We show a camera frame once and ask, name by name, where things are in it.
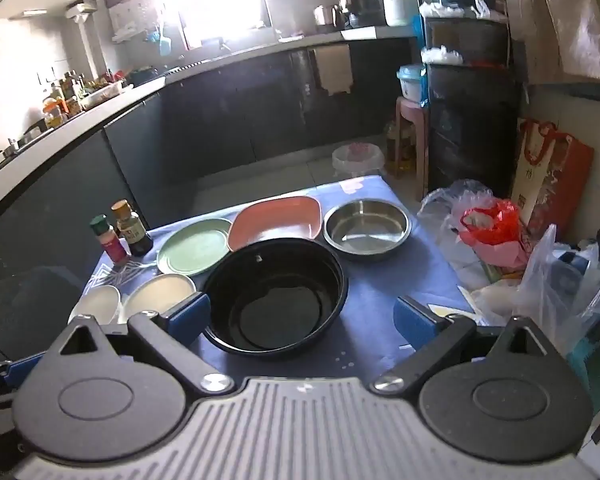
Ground beige hanging towel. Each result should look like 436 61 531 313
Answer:
312 44 353 96

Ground pink plate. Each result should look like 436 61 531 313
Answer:
227 196 323 253

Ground clear plastic bag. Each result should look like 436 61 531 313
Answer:
417 179 496 241

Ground white tray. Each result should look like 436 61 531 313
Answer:
80 82 133 111

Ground cream plate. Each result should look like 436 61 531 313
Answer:
121 273 197 323

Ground steel pot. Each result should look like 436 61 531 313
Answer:
314 4 338 28

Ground white crumpled plastic bag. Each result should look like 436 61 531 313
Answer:
420 0 491 21
421 46 465 66

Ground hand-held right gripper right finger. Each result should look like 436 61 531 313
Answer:
372 296 551 396

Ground white translucent plastic bag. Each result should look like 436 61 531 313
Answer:
512 224 600 346

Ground wooden panel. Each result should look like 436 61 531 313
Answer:
500 0 600 86

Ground blue printed tablecloth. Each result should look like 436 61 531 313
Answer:
80 174 476 386

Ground gas stove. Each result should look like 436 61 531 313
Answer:
0 127 56 181

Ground row of condiment bottles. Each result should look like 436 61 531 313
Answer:
40 69 88 128

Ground dark basin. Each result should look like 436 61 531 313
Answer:
127 66 163 86

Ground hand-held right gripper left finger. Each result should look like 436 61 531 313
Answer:
55 292 235 396

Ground green plate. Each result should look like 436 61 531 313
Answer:
156 217 234 277

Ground green-capped spice bottle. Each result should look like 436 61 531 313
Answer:
90 215 132 265

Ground brown-capped soy sauce bottle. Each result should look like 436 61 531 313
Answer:
111 200 154 257

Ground white wall shelf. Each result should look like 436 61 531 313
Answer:
65 2 98 23

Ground red gift bag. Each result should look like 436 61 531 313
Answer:
510 119 595 241

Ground red plastic bag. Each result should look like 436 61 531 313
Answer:
459 199 523 248

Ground black bowl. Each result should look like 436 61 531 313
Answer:
201 238 349 358

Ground pink plastic bag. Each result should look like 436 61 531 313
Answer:
472 240 531 276

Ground pink plastic stool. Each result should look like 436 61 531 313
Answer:
394 96 431 196

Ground white bowl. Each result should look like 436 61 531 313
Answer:
67 285 122 326

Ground white container with blue lid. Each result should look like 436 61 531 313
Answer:
396 63 427 101

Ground dark kitchen base cabinets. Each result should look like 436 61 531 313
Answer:
0 37 421 361

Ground stainless steel bowl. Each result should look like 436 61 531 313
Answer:
322 198 412 262

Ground white wall rack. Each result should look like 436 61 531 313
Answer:
112 25 151 43

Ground white rice cooker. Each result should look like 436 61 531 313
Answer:
384 0 421 27

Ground dark drawer cabinet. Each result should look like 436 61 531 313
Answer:
422 15 523 201

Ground teal bag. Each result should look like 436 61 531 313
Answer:
565 300 600 411

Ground trash bin with white liner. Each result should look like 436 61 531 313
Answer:
331 142 386 181

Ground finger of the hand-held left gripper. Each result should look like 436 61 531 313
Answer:
0 357 37 411

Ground grey kitchen countertop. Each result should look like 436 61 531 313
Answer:
0 25 421 221

